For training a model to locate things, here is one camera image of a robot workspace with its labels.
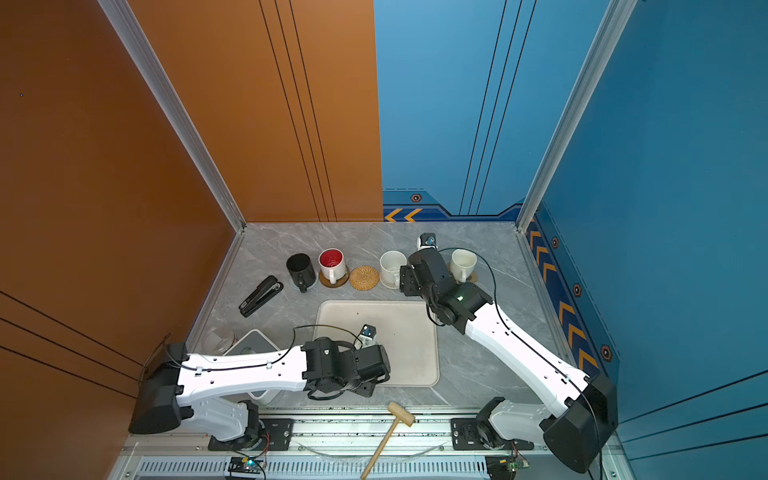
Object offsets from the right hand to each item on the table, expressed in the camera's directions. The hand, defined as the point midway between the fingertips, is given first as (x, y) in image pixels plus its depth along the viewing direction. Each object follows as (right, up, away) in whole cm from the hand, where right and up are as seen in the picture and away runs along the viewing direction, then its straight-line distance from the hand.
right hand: (410, 271), depth 77 cm
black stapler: (-48, -10, +20) cm, 52 cm away
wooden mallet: (-3, -37, -1) cm, 37 cm away
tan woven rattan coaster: (-15, -4, +26) cm, 30 cm away
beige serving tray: (-1, -19, +15) cm, 24 cm away
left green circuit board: (-39, -46, -6) cm, 61 cm away
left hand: (-10, -27, -3) cm, 28 cm away
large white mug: (-5, +1, +23) cm, 24 cm away
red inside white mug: (-26, +1, +25) cm, 36 cm away
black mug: (-34, -1, +20) cm, 40 cm away
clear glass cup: (-57, -22, +12) cm, 62 cm away
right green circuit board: (+21, -46, -6) cm, 52 cm away
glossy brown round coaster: (-23, -6, +23) cm, 33 cm away
